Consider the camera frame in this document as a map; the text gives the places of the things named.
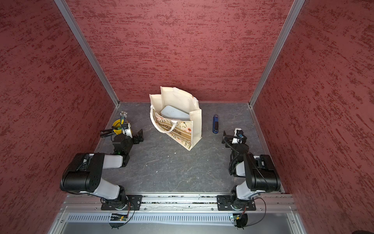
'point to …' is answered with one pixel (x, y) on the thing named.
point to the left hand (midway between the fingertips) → (135, 132)
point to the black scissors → (106, 132)
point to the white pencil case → (172, 113)
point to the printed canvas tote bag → (185, 133)
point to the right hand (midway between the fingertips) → (231, 132)
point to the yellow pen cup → (118, 124)
